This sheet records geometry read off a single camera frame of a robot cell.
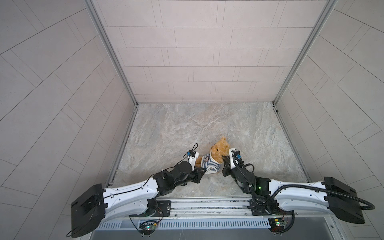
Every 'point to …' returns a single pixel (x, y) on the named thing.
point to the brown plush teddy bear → (218, 150)
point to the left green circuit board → (148, 227)
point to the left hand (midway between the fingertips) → (209, 171)
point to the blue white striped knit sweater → (209, 165)
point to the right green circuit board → (277, 225)
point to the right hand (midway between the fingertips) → (220, 158)
